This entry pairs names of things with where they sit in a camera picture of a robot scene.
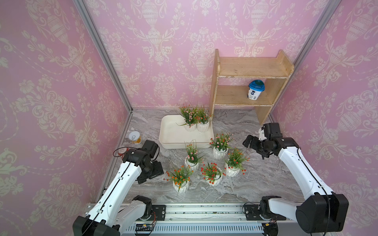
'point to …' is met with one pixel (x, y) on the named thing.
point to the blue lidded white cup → (256, 87)
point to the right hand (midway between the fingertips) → (250, 145)
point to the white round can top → (134, 135)
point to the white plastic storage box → (173, 135)
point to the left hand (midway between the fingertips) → (157, 175)
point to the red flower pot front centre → (212, 172)
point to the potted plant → (201, 116)
